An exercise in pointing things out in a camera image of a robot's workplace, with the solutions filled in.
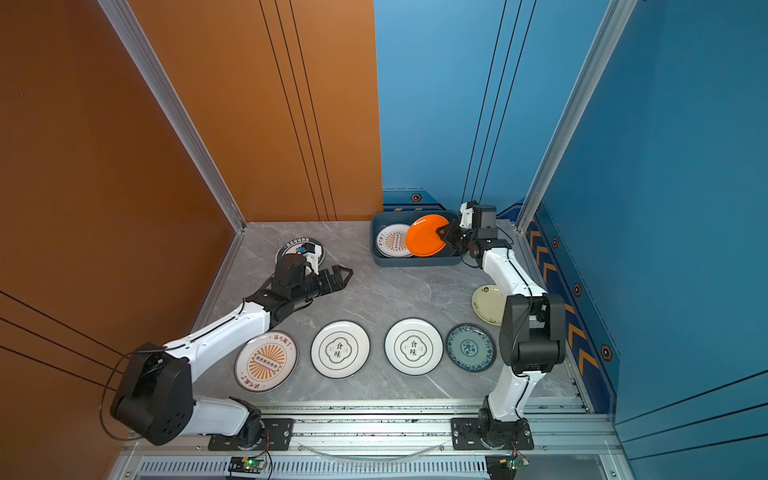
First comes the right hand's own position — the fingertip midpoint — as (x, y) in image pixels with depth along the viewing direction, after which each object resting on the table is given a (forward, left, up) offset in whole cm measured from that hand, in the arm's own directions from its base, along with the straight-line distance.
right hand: (435, 230), depth 91 cm
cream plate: (-14, -18, -21) cm, 31 cm away
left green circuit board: (-57, +49, -22) cm, 78 cm away
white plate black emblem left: (-29, +29, -19) cm, 46 cm away
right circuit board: (-57, -13, -23) cm, 63 cm away
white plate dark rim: (+10, +52, -18) cm, 56 cm away
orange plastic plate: (-1, +4, -2) cm, 5 cm away
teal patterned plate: (-29, -10, -20) cm, 37 cm away
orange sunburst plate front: (-33, +50, -19) cm, 63 cm away
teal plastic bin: (+19, +19, -13) cm, 29 cm away
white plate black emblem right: (-29, +7, -20) cm, 35 cm away
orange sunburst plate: (+12, +14, -18) cm, 26 cm away
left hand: (-13, +27, -3) cm, 30 cm away
